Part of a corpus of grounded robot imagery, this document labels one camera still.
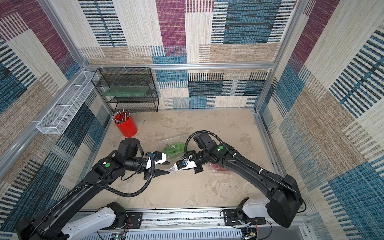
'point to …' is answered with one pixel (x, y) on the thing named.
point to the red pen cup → (125, 123)
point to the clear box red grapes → (218, 168)
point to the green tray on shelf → (136, 92)
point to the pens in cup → (121, 116)
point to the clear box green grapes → (173, 147)
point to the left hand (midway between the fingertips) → (168, 166)
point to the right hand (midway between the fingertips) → (184, 165)
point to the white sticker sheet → (174, 168)
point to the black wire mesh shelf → (129, 77)
